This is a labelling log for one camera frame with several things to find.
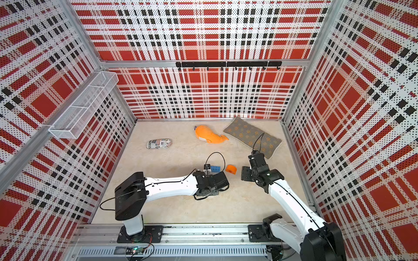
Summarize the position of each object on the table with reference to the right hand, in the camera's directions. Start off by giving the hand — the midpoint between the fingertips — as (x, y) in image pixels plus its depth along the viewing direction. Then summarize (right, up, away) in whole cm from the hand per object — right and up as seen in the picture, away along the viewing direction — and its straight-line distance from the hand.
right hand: (250, 172), depth 83 cm
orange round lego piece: (-9, -1, +10) cm, 13 cm away
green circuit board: (-53, -31, -14) cm, 63 cm away
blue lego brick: (-18, 0, +11) cm, 21 cm away
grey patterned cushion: (+3, +19, +23) cm, 30 cm away
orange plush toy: (-26, +21, +23) cm, 40 cm away
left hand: (-19, -9, 0) cm, 21 cm away
